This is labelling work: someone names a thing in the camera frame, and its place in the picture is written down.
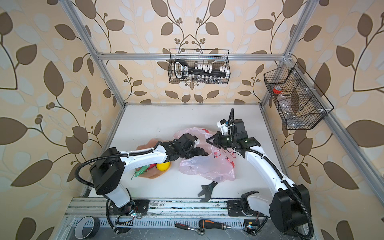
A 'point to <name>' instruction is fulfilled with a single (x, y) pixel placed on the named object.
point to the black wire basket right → (301, 103)
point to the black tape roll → (86, 226)
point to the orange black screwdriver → (206, 224)
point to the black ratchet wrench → (199, 231)
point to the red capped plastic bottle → (277, 89)
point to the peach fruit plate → (154, 173)
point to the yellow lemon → (163, 166)
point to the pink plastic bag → (218, 166)
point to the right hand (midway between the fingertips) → (206, 140)
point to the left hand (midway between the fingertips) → (206, 157)
